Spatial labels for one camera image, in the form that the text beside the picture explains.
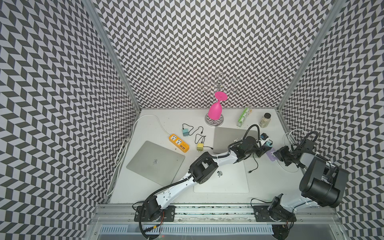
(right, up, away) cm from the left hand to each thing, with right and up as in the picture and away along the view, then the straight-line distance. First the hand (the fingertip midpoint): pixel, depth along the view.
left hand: (269, 146), depth 91 cm
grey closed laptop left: (-67, -10, -5) cm, 68 cm away
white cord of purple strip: (+11, -15, -2) cm, 19 cm away
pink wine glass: (-34, +22, -5) cm, 41 cm away
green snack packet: (-12, +19, +14) cm, 26 cm away
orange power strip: (-57, +1, +5) cm, 57 cm away
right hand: (+2, -5, 0) cm, 5 cm away
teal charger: (-1, +2, -3) cm, 4 cm away
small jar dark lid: (+2, +16, +10) cm, 19 cm away
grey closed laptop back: (-27, +4, +12) cm, 30 cm away
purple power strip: (+1, -6, 0) cm, 6 cm away
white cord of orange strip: (-93, +3, +10) cm, 93 cm away
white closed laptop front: (-26, -18, -7) cm, 32 cm away
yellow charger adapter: (-43, -2, +5) cm, 43 cm away
